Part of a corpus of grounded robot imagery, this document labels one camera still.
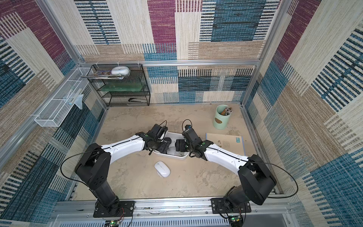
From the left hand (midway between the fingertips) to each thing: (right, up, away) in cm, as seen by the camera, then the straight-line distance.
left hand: (162, 144), depth 93 cm
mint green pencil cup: (+39, +14, +5) cm, 42 cm away
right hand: (+12, +2, -6) cm, 13 cm away
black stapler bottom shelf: (-25, +31, +19) cm, 44 cm away
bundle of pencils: (+42, +21, +1) cm, 47 cm away
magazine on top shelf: (-36, +45, -1) cm, 57 cm away
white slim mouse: (+1, -14, -8) cm, 16 cm away
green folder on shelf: (-28, +38, +4) cm, 48 cm away
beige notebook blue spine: (+48, 0, +4) cm, 48 cm away
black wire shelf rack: (-38, +33, +26) cm, 57 cm away
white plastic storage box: (+6, -5, -3) cm, 8 cm away
